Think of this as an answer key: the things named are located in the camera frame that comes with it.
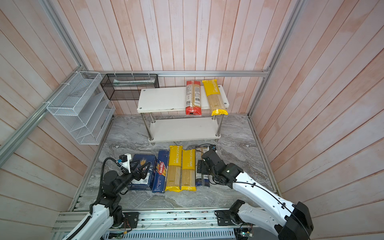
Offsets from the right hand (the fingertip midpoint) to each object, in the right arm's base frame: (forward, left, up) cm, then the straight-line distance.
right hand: (204, 164), depth 80 cm
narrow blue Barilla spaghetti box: (-4, +25, -9) cm, 27 cm away
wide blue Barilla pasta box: (-10, +31, -4) cm, 33 cm away
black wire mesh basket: (+52, +53, +14) cm, 76 cm away
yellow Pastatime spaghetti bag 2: (0, +9, -9) cm, 13 cm away
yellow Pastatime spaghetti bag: (-7, +17, -9) cm, 21 cm away
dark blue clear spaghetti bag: (-5, +1, -9) cm, 10 cm away
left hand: (-1, +32, +1) cm, 32 cm away
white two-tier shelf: (+27, +18, -4) cm, 33 cm away
